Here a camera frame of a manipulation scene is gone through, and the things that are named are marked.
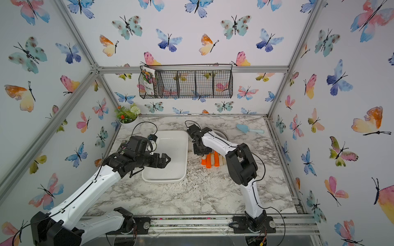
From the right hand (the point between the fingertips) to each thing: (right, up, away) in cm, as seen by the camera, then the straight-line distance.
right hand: (203, 150), depth 94 cm
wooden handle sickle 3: (+12, -6, -1) cm, 14 cm away
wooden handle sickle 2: (+6, -6, +1) cm, 8 cm away
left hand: (-20, -1, -16) cm, 25 cm away
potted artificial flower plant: (-49, +20, +6) cm, 54 cm away
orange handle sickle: (+3, -7, +1) cm, 8 cm away
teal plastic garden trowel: (+31, +13, +17) cm, 38 cm away
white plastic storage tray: (-20, +2, +15) cm, 25 cm away
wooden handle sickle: (0, -4, -3) cm, 4 cm away
